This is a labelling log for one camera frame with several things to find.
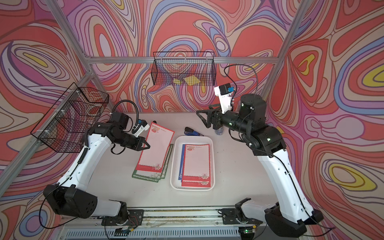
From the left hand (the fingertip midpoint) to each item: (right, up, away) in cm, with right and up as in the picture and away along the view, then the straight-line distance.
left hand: (149, 146), depth 74 cm
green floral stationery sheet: (-4, -19, +12) cm, 23 cm away
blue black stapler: (+19, +6, +30) cm, 36 cm away
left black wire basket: (-41, +10, -3) cm, 42 cm away
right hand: (+26, +15, -18) cm, 35 cm away
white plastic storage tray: (+12, -23, +10) cm, 28 cm away
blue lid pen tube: (+41, +6, +31) cm, 52 cm away
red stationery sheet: (+24, -17, +14) cm, 33 cm away
